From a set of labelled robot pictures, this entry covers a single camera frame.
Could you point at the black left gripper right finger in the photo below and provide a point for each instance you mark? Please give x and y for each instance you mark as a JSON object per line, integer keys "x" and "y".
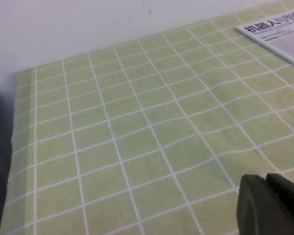
{"x": 284, "y": 189}

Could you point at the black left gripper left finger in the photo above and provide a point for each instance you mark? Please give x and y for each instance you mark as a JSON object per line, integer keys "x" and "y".
{"x": 259, "y": 209}

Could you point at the glossy white magazine book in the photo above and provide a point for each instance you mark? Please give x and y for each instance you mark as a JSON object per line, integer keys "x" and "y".
{"x": 276, "y": 33}

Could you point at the green checkered tablecloth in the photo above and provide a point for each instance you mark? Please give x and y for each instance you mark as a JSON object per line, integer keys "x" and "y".
{"x": 150, "y": 137}

